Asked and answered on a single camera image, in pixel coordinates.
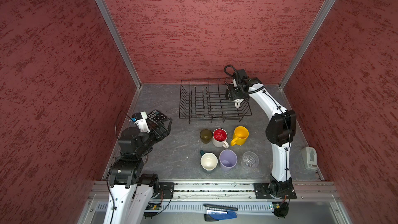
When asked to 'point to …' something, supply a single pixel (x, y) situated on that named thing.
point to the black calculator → (156, 116)
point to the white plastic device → (310, 155)
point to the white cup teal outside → (209, 160)
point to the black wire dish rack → (205, 98)
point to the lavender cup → (228, 159)
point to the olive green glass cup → (205, 136)
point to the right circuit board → (281, 209)
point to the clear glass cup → (250, 159)
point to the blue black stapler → (215, 212)
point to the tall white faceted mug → (237, 102)
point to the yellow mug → (240, 134)
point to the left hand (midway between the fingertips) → (167, 126)
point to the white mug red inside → (219, 138)
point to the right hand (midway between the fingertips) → (236, 97)
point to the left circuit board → (153, 206)
